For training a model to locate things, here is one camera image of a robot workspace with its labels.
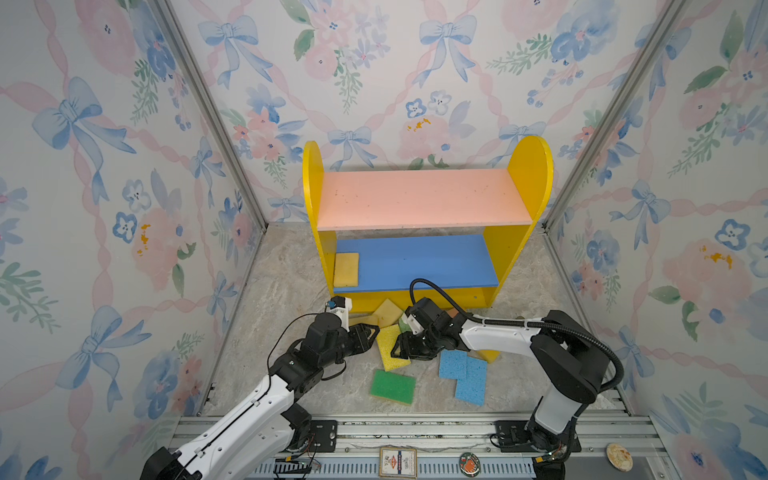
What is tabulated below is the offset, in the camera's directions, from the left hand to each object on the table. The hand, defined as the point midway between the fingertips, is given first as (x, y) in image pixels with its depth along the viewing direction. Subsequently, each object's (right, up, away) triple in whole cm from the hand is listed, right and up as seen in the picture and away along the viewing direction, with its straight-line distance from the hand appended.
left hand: (377, 328), depth 77 cm
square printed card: (+5, -29, -8) cm, 31 cm away
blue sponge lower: (+25, -17, +3) cm, 31 cm away
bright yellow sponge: (+2, -6, +10) cm, 12 cm away
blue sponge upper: (+21, -12, +7) cm, 25 cm away
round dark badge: (+22, -30, -7) cm, 38 cm away
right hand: (+5, -9, +8) cm, 14 cm away
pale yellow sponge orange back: (+2, +1, +15) cm, 15 cm away
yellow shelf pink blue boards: (-2, +28, +40) cm, 49 cm away
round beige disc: (+58, -29, -6) cm, 65 cm away
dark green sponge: (+4, -17, +4) cm, 18 cm away
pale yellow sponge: (-10, +14, +10) cm, 20 cm away
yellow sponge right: (+31, -10, +8) cm, 34 cm away
